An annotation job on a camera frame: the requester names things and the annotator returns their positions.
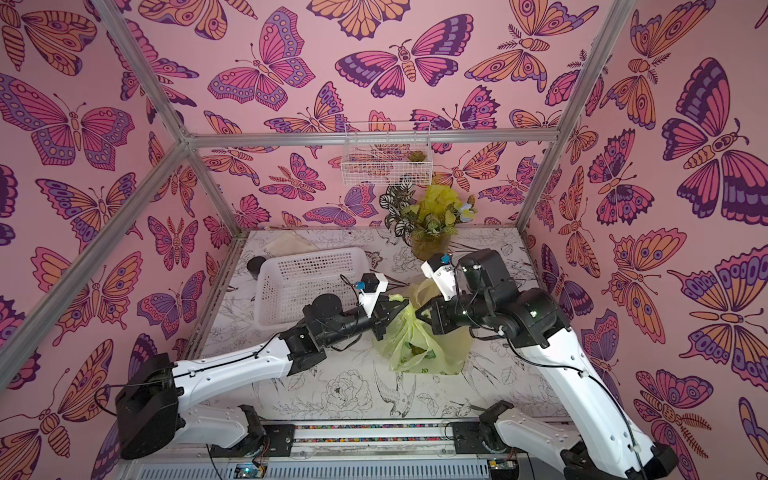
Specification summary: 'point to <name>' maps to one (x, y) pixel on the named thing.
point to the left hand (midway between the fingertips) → (409, 300)
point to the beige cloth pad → (289, 242)
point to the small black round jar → (254, 264)
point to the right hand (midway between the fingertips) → (420, 310)
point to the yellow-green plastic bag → (413, 345)
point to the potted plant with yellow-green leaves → (427, 221)
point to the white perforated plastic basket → (285, 282)
